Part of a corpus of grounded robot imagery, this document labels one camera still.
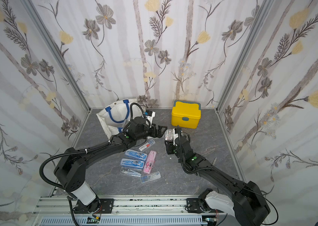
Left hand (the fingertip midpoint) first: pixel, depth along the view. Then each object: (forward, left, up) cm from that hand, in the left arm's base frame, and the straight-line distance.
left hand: (163, 125), depth 81 cm
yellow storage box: (+17, -17, -11) cm, 27 cm away
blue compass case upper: (-7, +18, -22) cm, 30 cm away
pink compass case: (-10, +9, -21) cm, 25 cm away
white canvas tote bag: (+16, +34, -11) cm, 39 cm away
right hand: (-7, -3, -5) cm, 9 cm away
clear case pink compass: (-4, -4, -5) cm, 7 cm away
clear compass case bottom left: (-19, +21, -22) cm, 36 cm away
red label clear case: (0, +10, -22) cm, 25 cm away
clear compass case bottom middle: (-23, +9, -22) cm, 33 cm away
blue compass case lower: (-14, +21, -22) cm, 33 cm away
